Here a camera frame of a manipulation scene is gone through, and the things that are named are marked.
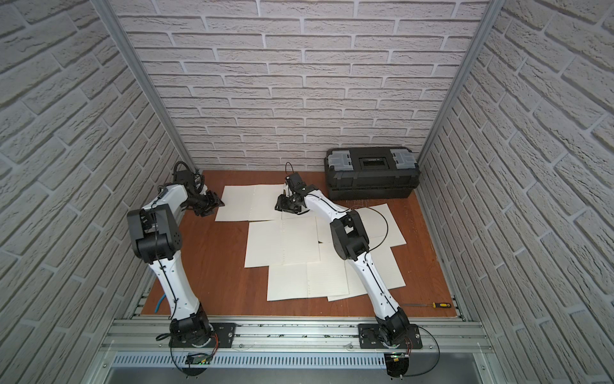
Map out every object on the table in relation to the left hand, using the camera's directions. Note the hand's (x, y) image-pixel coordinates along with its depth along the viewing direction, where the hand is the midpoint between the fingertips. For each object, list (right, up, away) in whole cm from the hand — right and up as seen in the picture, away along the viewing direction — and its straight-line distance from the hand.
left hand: (221, 200), depth 101 cm
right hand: (+26, -3, +2) cm, 26 cm away
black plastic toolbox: (+64, +12, -4) cm, 66 cm away
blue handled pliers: (-13, -35, -21) cm, 42 cm away
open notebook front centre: (+38, -29, -16) cm, 50 cm away
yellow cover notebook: (+31, -16, -6) cm, 35 cm away
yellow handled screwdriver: (+86, -35, -22) cm, 95 cm away
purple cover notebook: (+11, -1, +6) cm, 12 cm away
